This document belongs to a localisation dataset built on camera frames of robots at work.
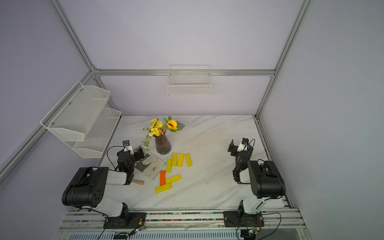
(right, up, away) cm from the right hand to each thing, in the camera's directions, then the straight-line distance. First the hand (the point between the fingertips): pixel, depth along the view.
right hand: (240, 143), depth 93 cm
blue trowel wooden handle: (-62, -22, -8) cm, 66 cm away
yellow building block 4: (-42, -10, +2) cm, 44 cm away
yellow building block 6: (-33, -11, +3) cm, 35 cm away
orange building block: (-48, -20, -4) cm, 53 cm away
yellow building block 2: (-42, -21, -5) cm, 47 cm away
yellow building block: (-47, -25, -9) cm, 54 cm away
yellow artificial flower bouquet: (-49, +10, -15) cm, 52 cm away
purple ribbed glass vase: (-49, -1, 0) cm, 49 cm away
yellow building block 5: (-38, -11, +3) cm, 40 cm away
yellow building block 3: (-45, -14, 0) cm, 48 cm away
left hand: (-69, -4, +1) cm, 69 cm away
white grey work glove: (-55, -15, 0) cm, 57 cm away
